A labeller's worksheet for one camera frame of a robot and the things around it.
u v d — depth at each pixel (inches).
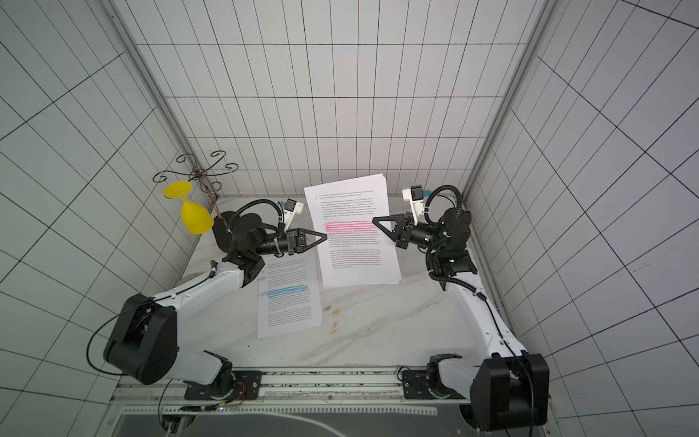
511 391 15.0
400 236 24.2
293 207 27.2
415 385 28.7
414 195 23.6
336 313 33.9
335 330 32.7
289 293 35.5
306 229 27.9
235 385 28.4
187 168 41.9
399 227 24.4
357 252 27.9
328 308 34.5
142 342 16.6
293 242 26.0
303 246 27.2
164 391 27.5
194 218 32.8
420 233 24.0
